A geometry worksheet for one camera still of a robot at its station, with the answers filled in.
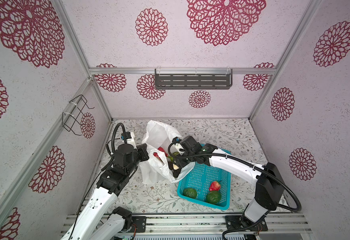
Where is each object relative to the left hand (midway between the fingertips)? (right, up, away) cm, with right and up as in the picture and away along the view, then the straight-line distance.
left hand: (146, 147), depth 73 cm
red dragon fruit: (+5, -4, 0) cm, 6 cm away
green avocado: (+22, -24, +6) cm, 33 cm away
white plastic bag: (+4, +4, +12) cm, 14 cm away
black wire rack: (-38, +15, +2) cm, 41 cm away
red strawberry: (+36, -22, +9) cm, 43 cm away
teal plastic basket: (+29, -20, +17) cm, 39 cm away
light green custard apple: (+14, -3, +1) cm, 15 cm away
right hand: (+15, -6, +9) cm, 18 cm away
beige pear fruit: (+14, -11, +6) cm, 19 cm away
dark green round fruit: (+34, -26, +4) cm, 43 cm away
